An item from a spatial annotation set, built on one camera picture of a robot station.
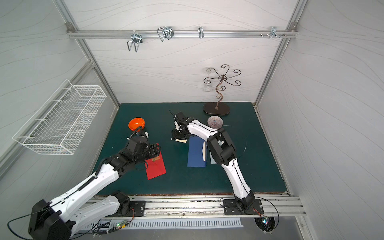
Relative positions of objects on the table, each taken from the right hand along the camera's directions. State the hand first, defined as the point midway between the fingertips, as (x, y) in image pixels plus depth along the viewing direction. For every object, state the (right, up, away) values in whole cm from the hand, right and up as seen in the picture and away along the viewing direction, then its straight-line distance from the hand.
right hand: (176, 136), depth 98 cm
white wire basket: (-51, +9, -30) cm, 60 cm away
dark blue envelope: (+14, -10, -5) cm, 18 cm away
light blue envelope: (+20, -6, -36) cm, 42 cm away
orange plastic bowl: (-30, +9, +6) cm, 32 cm away
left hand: (-8, -4, -18) cm, 20 cm away
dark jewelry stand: (+31, +19, +17) cm, 40 cm away
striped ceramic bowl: (+27, +9, +9) cm, 30 cm away
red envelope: (-11, -17, -10) cm, 23 cm away
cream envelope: (+6, -3, -1) cm, 6 cm away
